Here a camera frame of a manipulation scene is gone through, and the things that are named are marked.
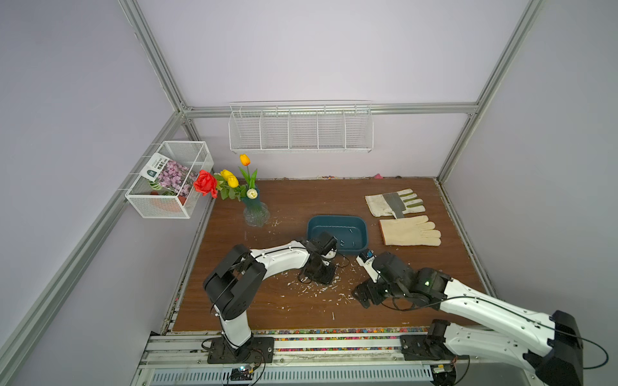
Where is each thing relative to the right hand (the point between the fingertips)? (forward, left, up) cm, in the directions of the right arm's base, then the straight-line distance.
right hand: (361, 285), depth 76 cm
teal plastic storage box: (+26, 0, -10) cm, 28 cm away
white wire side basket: (+19, +66, +19) cm, 71 cm away
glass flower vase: (+31, +40, -4) cm, 51 cm away
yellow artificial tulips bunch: (+27, +43, +18) cm, 54 cm away
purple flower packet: (+26, +59, +24) cm, 69 cm away
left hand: (+4, +10, -9) cm, 14 cm away
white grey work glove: (+41, -17, -11) cm, 46 cm away
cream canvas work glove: (+26, -25, -9) cm, 37 cm away
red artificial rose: (+21, +47, +26) cm, 57 cm away
